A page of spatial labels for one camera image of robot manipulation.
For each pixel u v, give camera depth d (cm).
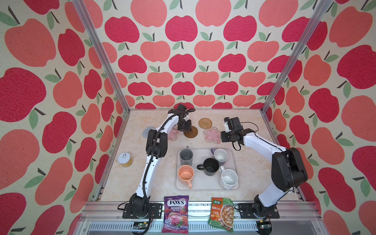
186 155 88
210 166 88
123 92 113
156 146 68
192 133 107
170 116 80
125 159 88
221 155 93
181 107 93
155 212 75
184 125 96
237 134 69
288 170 47
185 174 86
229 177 84
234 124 73
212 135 107
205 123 113
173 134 105
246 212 73
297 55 87
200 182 83
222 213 72
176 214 70
